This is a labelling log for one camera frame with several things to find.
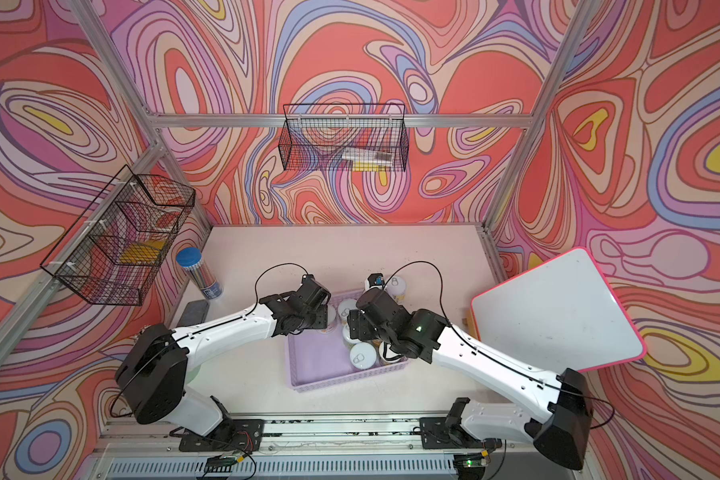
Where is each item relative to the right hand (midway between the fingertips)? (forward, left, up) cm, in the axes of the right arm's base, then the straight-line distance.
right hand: (365, 325), depth 75 cm
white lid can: (+9, +10, -10) cm, 17 cm away
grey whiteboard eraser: (+13, +54, -13) cm, 57 cm away
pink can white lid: (-4, +1, -11) cm, 11 cm away
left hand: (+8, +12, -10) cm, 18 cm away
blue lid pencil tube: (+22, +51, +3) cm, 55 cm away
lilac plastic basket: (-3, +14, -15) cm, 21 cm away
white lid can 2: (+12, +6, -10) cm, 17 cm away
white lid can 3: (-5, +4, +5) cm, 8 cm away
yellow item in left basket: (+14, +54, +16) cm, 58 cm away
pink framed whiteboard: (+1, -52, -1) cm, 52 cm away
